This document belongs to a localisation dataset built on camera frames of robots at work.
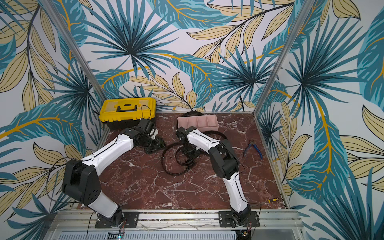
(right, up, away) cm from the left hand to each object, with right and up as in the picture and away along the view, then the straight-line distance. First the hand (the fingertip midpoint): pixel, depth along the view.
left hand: (163, 150), depth 84 cm
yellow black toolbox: (-33, +22, +14) cm, 42 cm away
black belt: (+11, -10, +9) cm, 17 cm away
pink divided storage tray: (+24, +16, +27) cm, 40 cm away
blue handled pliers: (+57, +2, +19) cm, 60 cm away
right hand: (+13, -6, +11) cm, 18 cm away
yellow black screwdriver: (+60, -26, -4) cm, 65 cm away
